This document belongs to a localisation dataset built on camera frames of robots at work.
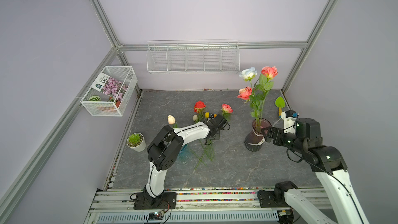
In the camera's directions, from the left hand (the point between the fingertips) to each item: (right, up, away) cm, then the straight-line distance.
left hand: (213, 135), depth 93 cm
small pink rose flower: (+13, +24, -23) cm, 36 cm away
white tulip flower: (-12, +10, +9) cm, 18 cm away
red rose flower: (-9, +16, +12) cm, 22 cm away
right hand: (+24, +7, -23) cm, 35 cm away
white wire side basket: (-55, +19, -21) cm, 62 cm away
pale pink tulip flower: (-20, +12, -24) cm, 33 cm away
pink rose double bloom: (+21, +21, -16) cm, 34 cm away
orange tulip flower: (+2, +11, +13) cm, 17 cm away
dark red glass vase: (+21, +1, -14) cm, 26 cm away
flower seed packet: (-52, +28, -18) cm, 61 cm away
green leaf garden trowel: (+50, +20, +19) cm, 57 cm away
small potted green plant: (-43, -2, -9) cm, 44 cm away
